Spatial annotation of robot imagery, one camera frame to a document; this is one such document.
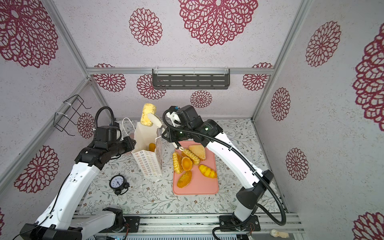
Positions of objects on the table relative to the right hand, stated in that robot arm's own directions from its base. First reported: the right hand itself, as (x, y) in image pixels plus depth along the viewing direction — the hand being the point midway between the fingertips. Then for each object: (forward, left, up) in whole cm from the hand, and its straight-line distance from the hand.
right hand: (164, 132), depth 66 cm
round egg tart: (+2, -8, -31) cm, 32 cm away
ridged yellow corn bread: (+1, -3, -31) cm, 31 cm away
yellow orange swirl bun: (-2, -21, -33) cm, 39 cm away
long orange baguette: (+12, +15, -30) cm, 36 cm away
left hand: (+1, +17, -11) cm, 20 cm away
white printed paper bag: (+12, +16, -23) cm, 30 cm away
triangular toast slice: (+12, -16, -32) cm, 38 cm away
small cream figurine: (-31, -52, -37) cm, 71 cm away
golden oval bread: (-8, -8, -31) cm, 33 cm away
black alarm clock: (-11, +30, -33) cm, 46 cm away
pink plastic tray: (-9, -16, -36) cm, 41 cm away
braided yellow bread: (+8, -9, -30) cm, 32 cm away
